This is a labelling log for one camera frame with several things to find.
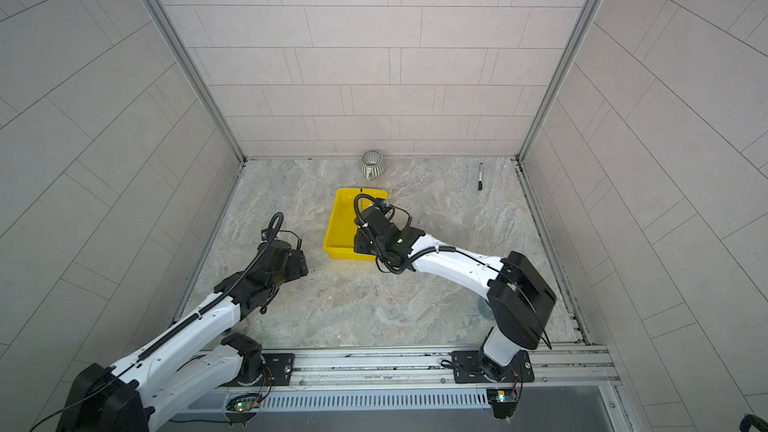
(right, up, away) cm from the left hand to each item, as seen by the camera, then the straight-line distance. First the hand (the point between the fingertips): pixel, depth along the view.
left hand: (303, 256), depth 85 cm
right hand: (+15, +5, -4) cm, 16 cm away
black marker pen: (+57, +21, +24) cm, 65 cm away
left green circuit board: (-6, -27, -21) cm, 35 cm away
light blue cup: (+51, -14, -4) cm, 53 cm away
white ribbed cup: (+18, +28, +20) cm, 39 cm away
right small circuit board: (+52, -29, -17) cm, 62 cm away
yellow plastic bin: (+9, +3, +9) cm, 13 cm away
